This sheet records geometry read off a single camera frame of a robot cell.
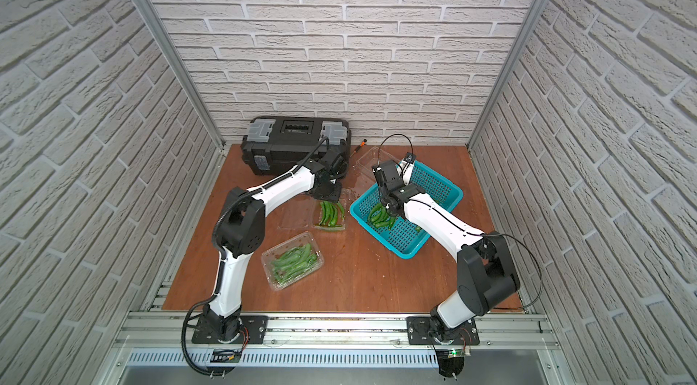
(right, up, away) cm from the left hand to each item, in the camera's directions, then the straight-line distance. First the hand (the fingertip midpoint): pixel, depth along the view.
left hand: (338, 194), depth 97 cm
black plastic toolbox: (-23, +18, -2) cm, 29 cm away
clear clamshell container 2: (+14, +14, +16) cm, 26 cm away
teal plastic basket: (+24, -15, -5) cm, 29 cm away
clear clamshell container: (-3, -11, -5) cm, 13 cm away
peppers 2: (-13, -20, -14) cm, 28 cm away
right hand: (+22, +6, -9) cm, 24 cm away
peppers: (-3, -7, -1) cm, 8 cm away
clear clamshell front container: (-18, -17, -14) cm, 28 cm away
